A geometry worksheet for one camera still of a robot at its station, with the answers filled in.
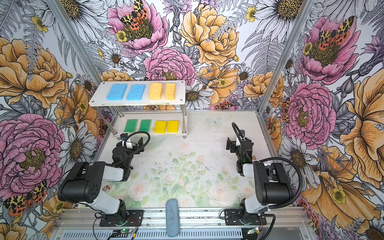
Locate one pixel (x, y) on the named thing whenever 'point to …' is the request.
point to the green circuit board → (123, 231)
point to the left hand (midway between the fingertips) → (135, 141)
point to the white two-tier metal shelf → (118, 117)
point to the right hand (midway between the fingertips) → (235, 141)
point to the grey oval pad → (172, 218)
